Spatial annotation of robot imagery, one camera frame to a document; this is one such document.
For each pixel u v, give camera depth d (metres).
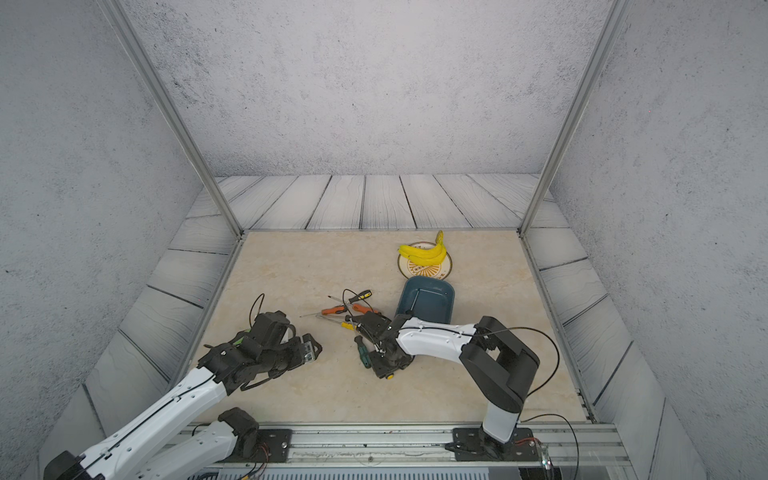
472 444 0.73
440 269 1.08
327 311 0.97
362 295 1.00
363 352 0.87
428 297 1.00
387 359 0.73
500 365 0.46
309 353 0.71
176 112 0.88
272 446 0.73
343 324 0.94
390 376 0.83
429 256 1.07
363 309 0.98
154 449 0.45
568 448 0.73
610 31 0.73
